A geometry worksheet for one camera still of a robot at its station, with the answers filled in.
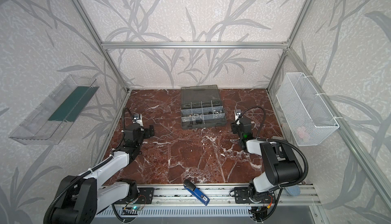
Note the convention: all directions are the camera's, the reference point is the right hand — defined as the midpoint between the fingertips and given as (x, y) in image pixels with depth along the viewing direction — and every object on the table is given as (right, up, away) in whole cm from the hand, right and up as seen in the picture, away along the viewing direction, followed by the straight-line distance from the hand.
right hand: (239, 115), depth 95 cm
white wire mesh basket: (+21, +3, -31) cm, 38 cm away
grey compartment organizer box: (-24, +5, +10) cm, 27 cm away
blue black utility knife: (-28, -32, -23) cm, 49 cm away
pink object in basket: (+26, -6, -23) cm, 35 cm away
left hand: (-57, -2, -7) cm, 57 cm away
